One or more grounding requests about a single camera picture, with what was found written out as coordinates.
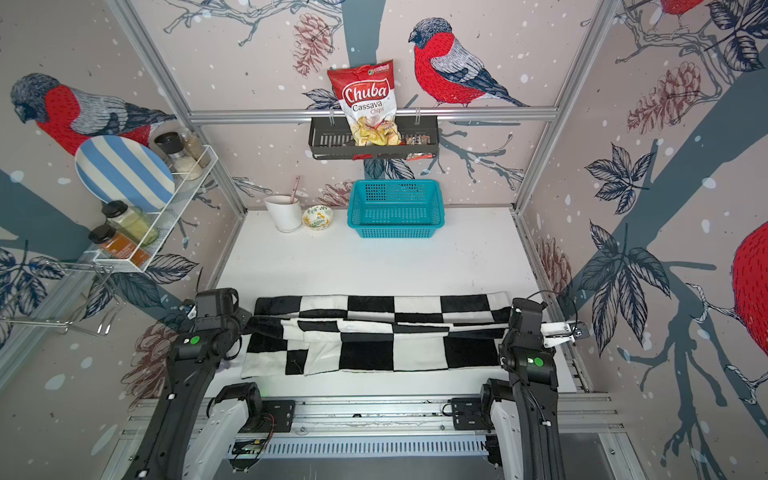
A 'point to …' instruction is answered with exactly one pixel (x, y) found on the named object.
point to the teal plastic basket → (396, 208)
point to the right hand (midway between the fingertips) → (536, 315)
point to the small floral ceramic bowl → (317, 217)
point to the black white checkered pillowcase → (305, 335)
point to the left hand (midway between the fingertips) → (244, 306)
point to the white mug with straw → (286, 211)
